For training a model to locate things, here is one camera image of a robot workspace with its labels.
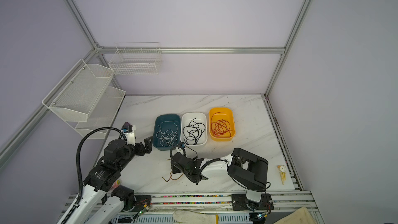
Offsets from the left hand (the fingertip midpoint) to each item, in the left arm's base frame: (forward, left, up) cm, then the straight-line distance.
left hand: (143, 138), depth 75 cm
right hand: (-7, -12, -16) cm, 21 cm away
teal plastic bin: (+21, -5, -16) cm, 27 cm away
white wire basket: (+49, +15, +14) cm, 53 cm away
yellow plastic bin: (+29, -48, -18) cm, 58 cm away
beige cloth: (-30, -75, -19) cm, 83 cm away
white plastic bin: (+24, -18, -15) cm, 33 cm away
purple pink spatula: (+21, +22, -19) cm, 36 cm away
